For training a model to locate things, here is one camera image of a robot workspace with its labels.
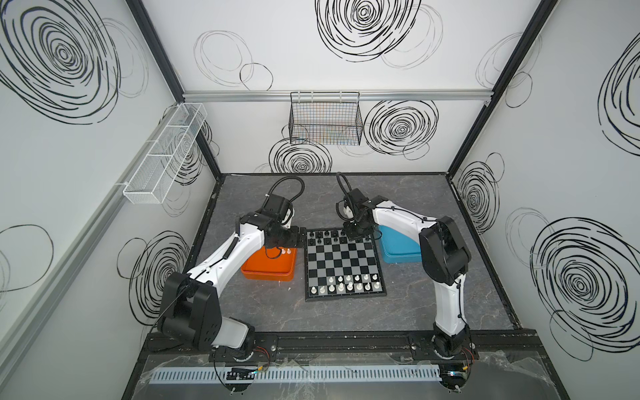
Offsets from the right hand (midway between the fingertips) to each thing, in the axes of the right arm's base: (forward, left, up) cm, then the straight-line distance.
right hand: (347, 235), depth 94 cm
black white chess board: (-12, +4, -3) cm, 13 cm away
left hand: (-6, +18, +8) cm, 21 cm away
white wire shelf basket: (+2, +60, +30) cm, 67 cm away
